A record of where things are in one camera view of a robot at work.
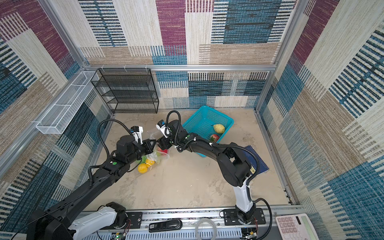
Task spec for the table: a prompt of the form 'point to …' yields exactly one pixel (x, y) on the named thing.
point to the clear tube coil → (201, 219)
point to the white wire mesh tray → (54, 122)
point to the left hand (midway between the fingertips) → (157, 138)
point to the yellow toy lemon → (151, 162)
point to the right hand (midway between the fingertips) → (161, 140)
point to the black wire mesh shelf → (127, 90)
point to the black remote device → (165, 225)
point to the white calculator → (294, 227)
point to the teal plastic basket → (202, 122)
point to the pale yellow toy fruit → (219, 128)
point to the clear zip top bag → (157, 155)
